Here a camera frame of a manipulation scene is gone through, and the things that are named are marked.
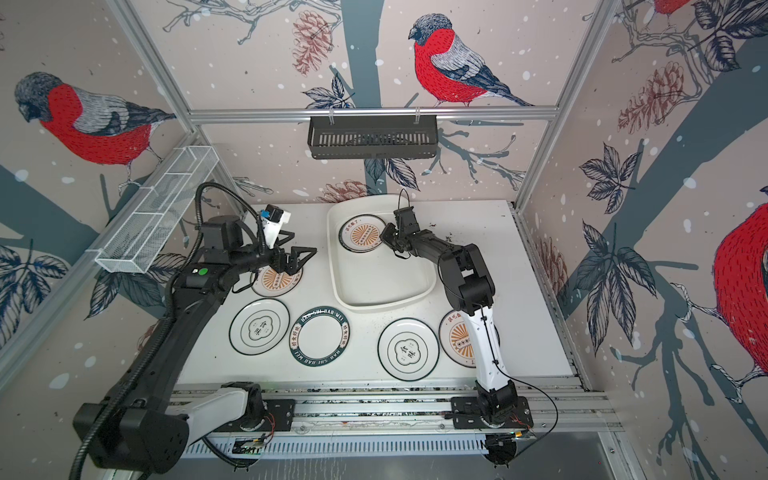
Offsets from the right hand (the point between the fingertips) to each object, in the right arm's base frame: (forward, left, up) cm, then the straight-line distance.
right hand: (380, 237), depth 106 cm
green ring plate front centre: (-36, +15, -3) cm, 39 cm away
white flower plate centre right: (-38, -11, -4) cm, 40 cm away
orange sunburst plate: (+4, +8, -2) cm, 9 cm away
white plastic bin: (-15, +4, -2) cm, 15 cm away
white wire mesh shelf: (-27, +56, +28) cm, 68 cm away
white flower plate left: (-33, +35, -3) cm, 48 cm away
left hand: (-23, +16, +26) cm, 39 cm away
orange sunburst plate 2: (-33, -25, -6) cm, 42 cm away
